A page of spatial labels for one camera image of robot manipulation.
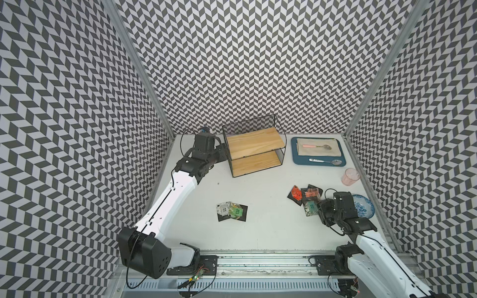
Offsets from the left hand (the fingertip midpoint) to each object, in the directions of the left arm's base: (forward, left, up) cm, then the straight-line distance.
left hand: (221, 151), depth 79 cm
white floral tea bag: (-17, +1, -24) cm, 29 cm away
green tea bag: (-15, -42, -26) cm, 51 cm away
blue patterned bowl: (-16, -66, -24) cm, 72 cm away
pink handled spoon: (+23, -59, -24) cm, 68 cm away
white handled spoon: (+10, -60, -22) cm, 65 cm away
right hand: (-17, -42, -21) cm, 49 cm away
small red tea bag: (-9, -35, -24) cm, 44 cm away
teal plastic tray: (+13, -44, -26) cm, 52 cm away
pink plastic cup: (+1, -65, -23) cm, 69 cm away
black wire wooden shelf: (+9, -15, -6) cm, 18 cm away
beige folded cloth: (+19, -63, -23) cm, 70 cm away
